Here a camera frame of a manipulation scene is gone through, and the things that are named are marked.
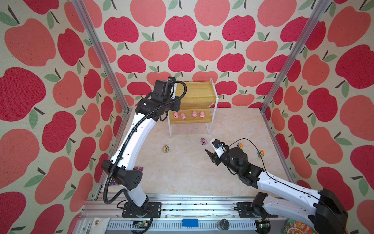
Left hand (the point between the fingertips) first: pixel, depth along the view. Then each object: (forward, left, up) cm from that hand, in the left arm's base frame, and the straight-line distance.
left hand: (179, 102), depth 72 cm
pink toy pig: (+9, -2, -20) cm, 22 cm away
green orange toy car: (-10, -54, -35) cm, 65 cm away
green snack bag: (-48, -55, -36) cm, 82 cm away
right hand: (-15, -18, -19) cm, 30 cm away
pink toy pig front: (+10, -14, -19) cm, 26 cm away
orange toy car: (-4, -40, -34) cm, 53 cm away
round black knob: (-48, -20, -27) cm, 59 cm away
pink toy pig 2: (+9, +3, -20) cm, 22 cm away
